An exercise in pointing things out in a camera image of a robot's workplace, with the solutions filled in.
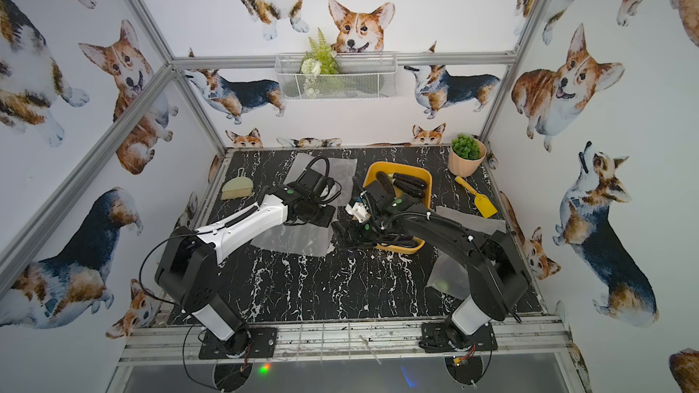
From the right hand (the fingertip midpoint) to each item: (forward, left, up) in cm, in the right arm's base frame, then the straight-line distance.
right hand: (344, 245), depth 78 cm
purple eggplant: (+33, -22, -11) cm, 41 cm away
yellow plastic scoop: (+22, -48, -13) cm, 55 cm away
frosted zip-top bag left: (+9, +16, -14) cm, 24 cm away
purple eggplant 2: (+32, -14, -14) cm, 38 cm away
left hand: (+12, +4, -3) cm, 13 cm away
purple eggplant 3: (+27, -23, -12) cm, 37 cm away
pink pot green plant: (+38, -44, -4) cm, 58 cm away
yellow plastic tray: (+5, -22, -10) cm, 25 cm away
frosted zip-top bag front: (-5, -31, -10) cm, 33 cm away
